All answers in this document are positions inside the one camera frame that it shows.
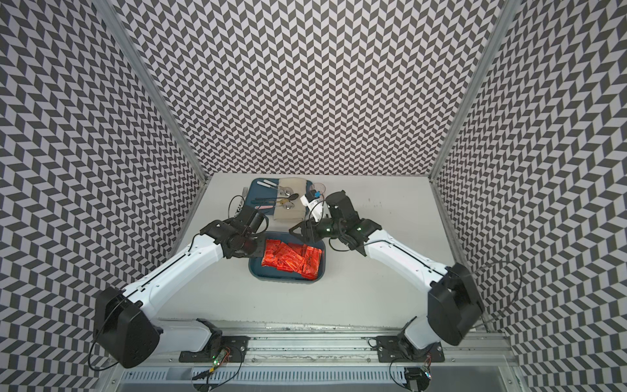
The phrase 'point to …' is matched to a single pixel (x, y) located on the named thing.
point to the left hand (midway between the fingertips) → (256, 251)
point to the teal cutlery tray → (262, 194)
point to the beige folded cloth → (288, 204)
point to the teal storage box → (318, 244)
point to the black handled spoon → (292, 197)
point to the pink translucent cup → (320, 187)
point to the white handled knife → (266, 184)
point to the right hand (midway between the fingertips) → (297, 232)
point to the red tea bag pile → (300, 259)
